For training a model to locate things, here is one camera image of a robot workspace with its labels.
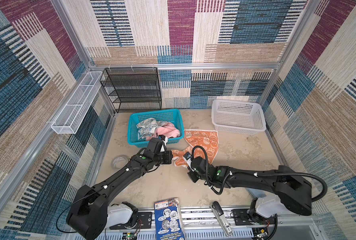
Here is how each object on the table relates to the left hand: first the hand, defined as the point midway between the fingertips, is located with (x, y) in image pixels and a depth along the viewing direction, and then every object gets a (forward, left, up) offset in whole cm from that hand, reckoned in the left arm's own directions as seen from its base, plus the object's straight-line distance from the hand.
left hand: (173, 154), depth 83 cm
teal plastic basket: (+35, +2, -7) cm, 36 cm away
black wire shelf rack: (+49, +29, +7) cm, 57 cm away
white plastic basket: (+37, -48, -10) cm, 61 cm away
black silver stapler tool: (-26, -21, -7) cm, 34 cm away
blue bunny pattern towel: (+19, +17, -1) cm, 25 cm away
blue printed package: (-30, +2, -9) cm, 32 cm away
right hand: (-6, -9, -6) cm, 13 cm away
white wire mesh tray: (+8, +48, +21) cm, 53 cm away
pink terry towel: (+20, +4, -4) cm, 20 cm away
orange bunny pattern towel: (+14, -20, -11) cm, 27 cm away
